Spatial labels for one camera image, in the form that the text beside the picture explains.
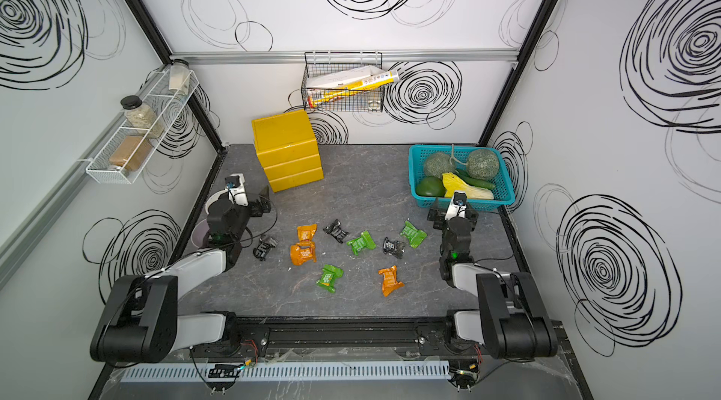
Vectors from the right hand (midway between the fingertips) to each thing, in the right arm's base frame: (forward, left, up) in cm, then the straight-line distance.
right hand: (455, 202), depth 86 cm
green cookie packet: (-8, +28, -12) cm, 32 cm away
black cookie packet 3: (-10, +19, -12) cm, 24 cm away
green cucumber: (+12, -10, -6) cm, 17 cm away
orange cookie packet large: (-13, +48, -12) cm, 51 cm away
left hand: (+2, +64, +4) cm, 64 cm away
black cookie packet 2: (-5, +38, -12) cm, 40 cm away
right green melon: (+17, -12, -1) cm, 21 cm away
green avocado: (+10, +6, -6) cm, 13 cm away
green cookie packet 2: (-5, +11, -14) cm, 18 cm away
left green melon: (+18, +2, -2) cm, 18 cm away
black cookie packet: (-10, +61, -12) cm, 63 cm away
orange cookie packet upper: (-6, +48, -12) cm, 50 cm away
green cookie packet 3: (-21, +39, -11) cm, 45 cm away
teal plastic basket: (+9, -20, -7) cm, 22 cm away
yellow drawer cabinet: (+14, +54, +8) cm, 57 cm away
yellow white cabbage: (+11, -2, -4) cm, 12 cm away
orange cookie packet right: (-21, +20, -13) cm, 32 cm away
